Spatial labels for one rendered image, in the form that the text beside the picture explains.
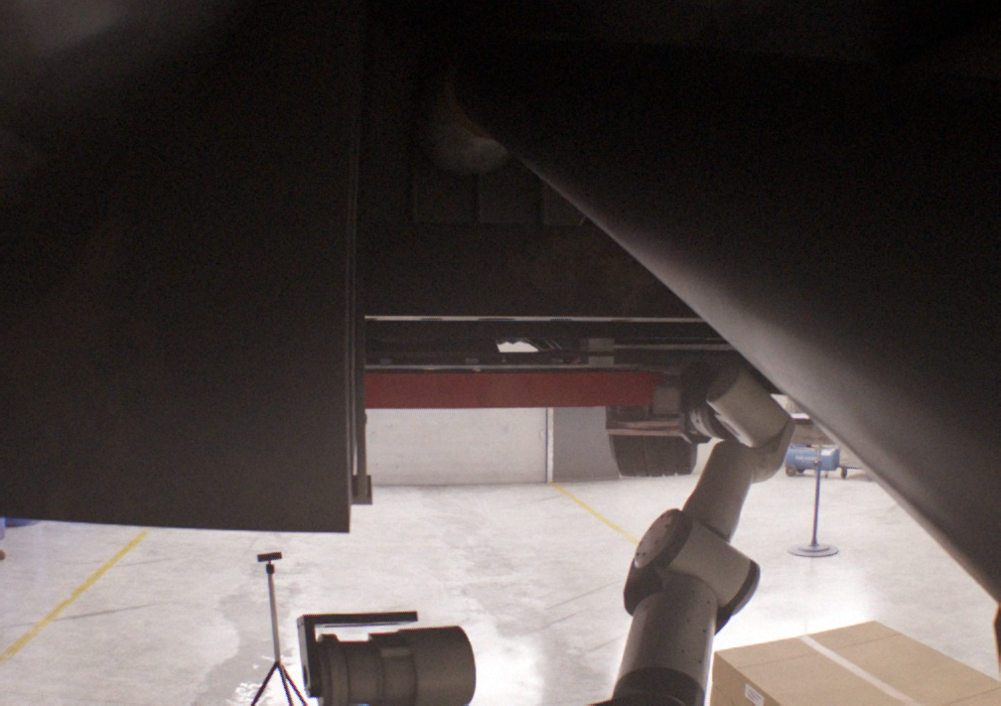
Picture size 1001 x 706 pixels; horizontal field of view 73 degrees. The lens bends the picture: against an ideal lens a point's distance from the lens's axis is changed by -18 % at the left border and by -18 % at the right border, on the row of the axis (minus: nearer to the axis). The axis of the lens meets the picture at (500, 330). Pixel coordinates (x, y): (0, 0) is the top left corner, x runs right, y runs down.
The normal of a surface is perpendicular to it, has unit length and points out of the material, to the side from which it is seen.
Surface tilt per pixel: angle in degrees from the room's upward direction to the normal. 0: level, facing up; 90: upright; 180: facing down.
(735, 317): 115
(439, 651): 48
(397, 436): 90
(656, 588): 71
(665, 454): 137
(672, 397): 90
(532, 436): 90
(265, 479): 90
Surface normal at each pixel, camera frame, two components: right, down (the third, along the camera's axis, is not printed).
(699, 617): 0.51, -0.73
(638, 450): -0.20, 0.66
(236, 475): 0.17, -0.02
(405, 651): 0.40, -0.04
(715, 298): -0.90, 0.43
